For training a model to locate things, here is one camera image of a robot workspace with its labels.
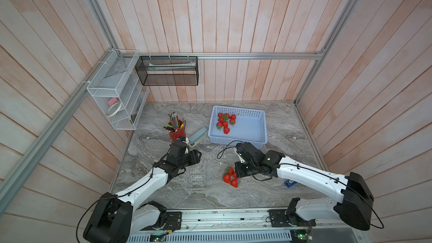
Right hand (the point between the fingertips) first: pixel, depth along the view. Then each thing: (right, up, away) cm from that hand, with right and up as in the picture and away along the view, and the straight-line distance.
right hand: (234, 170), depth 80 cm
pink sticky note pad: (-60, +34, +2) cm, 69 cm away
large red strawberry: (-2, +18, +24) cm, 30 cm away
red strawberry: (-3, -6, +4) cm, 8 cm away
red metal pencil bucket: (-31, +16, +19) cm, 40 cm away
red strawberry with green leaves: (+3, +23, +28) cm, 36 cm away
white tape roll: (-57, +30, -1) cm, 64 cm away
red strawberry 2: (0, -7, +2) cm, 7 cm away
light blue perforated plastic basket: (+2, +20, +27) cm, 34 cm away
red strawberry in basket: (-6, +21, +25) cm, 33 cm away
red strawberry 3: (-1, +1, -9) cm, 10 cm away
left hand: (-18, +5, +7) cm, 20 cm away
